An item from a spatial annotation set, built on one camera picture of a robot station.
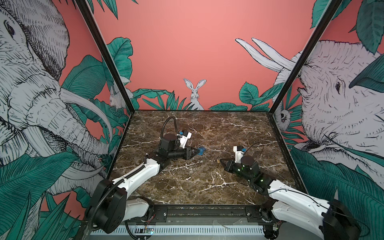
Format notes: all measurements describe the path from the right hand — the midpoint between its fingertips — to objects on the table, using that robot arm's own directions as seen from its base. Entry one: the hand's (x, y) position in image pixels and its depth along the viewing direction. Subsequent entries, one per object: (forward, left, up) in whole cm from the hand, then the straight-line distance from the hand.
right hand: (219, 159), depth 78 cm
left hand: (+3, +10, +4) cm, 12 cm away
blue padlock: (+5, +9, +2) cm, 11 cm away
